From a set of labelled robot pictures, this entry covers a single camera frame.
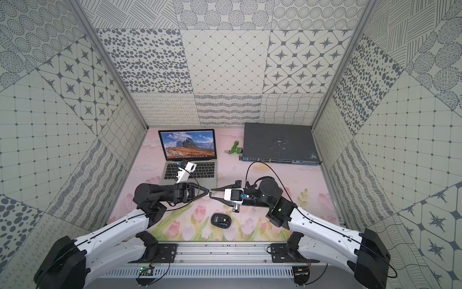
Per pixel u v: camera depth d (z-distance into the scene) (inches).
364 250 16.1
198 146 38.6
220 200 22.8
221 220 31.6
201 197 23.4
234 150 42.3
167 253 28.8
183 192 22.9
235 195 19.3
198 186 23.8
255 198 22.1
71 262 15.6
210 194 22.9
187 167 24.0
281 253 28.3
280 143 42.4
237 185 22.6
